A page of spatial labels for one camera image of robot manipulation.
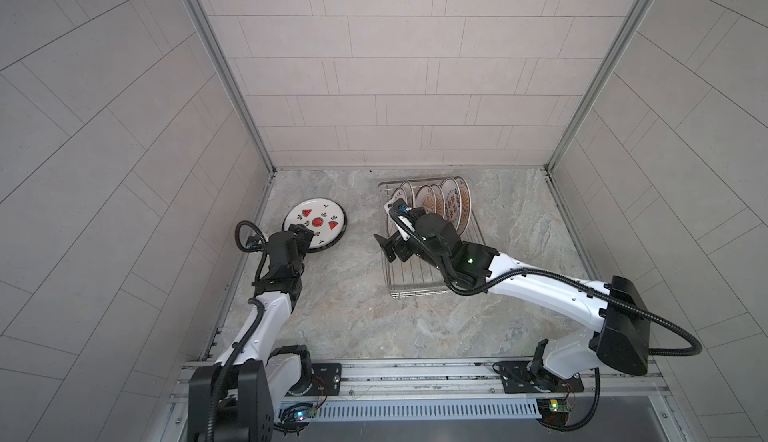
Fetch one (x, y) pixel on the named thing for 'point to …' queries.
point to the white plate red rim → (426, 198)
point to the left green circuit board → (295, 418)
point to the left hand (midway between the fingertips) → (307, 228)
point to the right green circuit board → (554, 412)
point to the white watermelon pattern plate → (325, 217)
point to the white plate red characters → (399, 193)
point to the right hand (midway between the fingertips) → (385, 226)
